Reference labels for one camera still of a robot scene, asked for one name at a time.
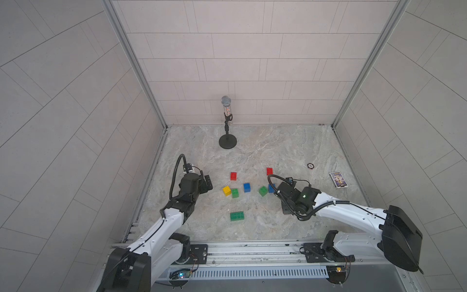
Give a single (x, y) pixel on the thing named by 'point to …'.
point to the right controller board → (337, 274)
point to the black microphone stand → (227, 141)
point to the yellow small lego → (227, 190)
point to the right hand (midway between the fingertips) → (286, 207)
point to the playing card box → (338, 180)
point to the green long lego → (237, 216)
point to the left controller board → (179, 277)
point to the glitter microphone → (225, 101)
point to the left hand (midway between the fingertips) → (204, 175)
